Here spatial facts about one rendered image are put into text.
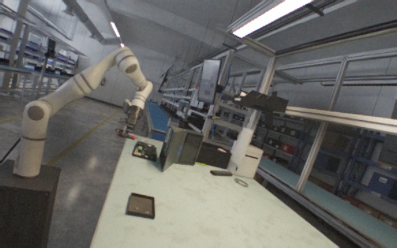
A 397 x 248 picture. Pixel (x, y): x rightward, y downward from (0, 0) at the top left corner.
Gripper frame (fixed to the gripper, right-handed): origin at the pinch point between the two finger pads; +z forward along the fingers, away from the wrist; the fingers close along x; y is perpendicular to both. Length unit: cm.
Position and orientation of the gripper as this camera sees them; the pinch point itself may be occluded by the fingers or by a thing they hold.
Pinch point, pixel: (122, 136)
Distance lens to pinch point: 106.8
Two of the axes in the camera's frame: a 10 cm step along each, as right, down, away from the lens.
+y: 9.2, 2.7, 2.7
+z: -1.2, 8.7, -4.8
